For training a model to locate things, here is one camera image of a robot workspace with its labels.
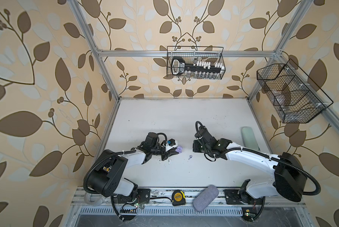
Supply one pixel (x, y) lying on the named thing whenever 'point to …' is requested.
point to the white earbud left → (159, 161)
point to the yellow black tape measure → (178, 198)
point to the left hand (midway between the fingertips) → (177, 149)
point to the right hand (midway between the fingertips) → (193, 146)
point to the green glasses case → (249, 140)
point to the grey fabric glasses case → (208, 195)
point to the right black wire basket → (296, 98)
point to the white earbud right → (169, 161)
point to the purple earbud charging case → (179, 149)
